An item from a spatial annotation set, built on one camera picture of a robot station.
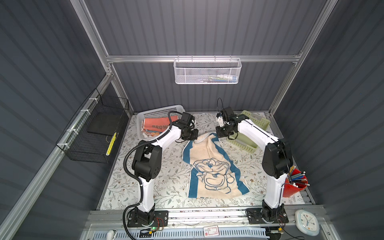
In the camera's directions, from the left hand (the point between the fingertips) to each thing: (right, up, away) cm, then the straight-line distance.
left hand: (196, 136), depth 96 cm
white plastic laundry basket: (-16, +19, +18) cm, 31 cm away
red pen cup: (+50, -21, -23) cm, 58 cm away
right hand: (+15, +1, -2) cm, 15 cm away
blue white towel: (+9, -22, -11) cm, 26 cm away
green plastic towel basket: (+30, -4, -2) cm, 31 cm away
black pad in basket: (-47, +8, -20) cm, 51 cm away
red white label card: (+7, -43, -26) cm, 51 cm away
